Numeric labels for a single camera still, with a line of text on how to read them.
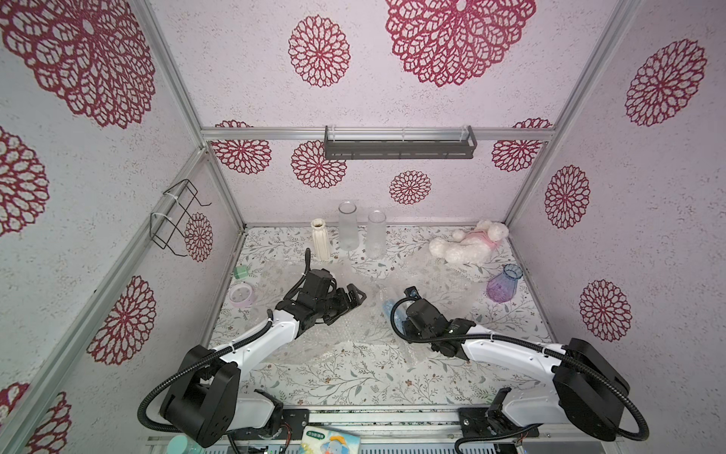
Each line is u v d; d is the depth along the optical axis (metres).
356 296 0.77
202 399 0.41
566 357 0.45
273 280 1.03
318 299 0.66
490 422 0.66
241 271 1.04
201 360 0.42
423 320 0.65
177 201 0.78
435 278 1.03
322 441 0.67
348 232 1.17
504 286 0.97
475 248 1.00
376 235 1.07
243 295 0.97
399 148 0.90
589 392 0.41
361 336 0.88
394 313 0.72
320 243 1.00
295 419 0.75
